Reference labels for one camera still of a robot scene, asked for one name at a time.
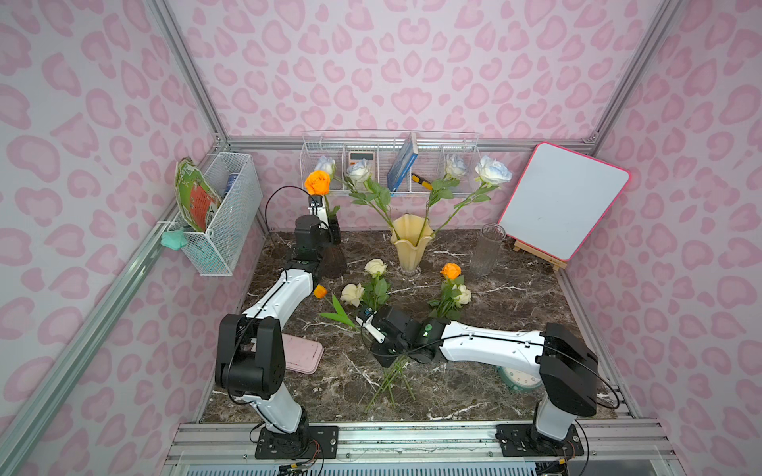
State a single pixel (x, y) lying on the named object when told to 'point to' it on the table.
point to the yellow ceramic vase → (411, 235)
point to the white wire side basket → (215, 251)
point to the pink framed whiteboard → (562, 201)
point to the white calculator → (355, 157)
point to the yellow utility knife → (422, 181)
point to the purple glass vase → (333, 262)
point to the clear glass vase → (488, 249)
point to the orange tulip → (320, 292)
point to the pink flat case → (302, 355)
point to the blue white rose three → (365, 191)
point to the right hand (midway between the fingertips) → (372, 345)
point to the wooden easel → (540, 256)
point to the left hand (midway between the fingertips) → (323, 209)
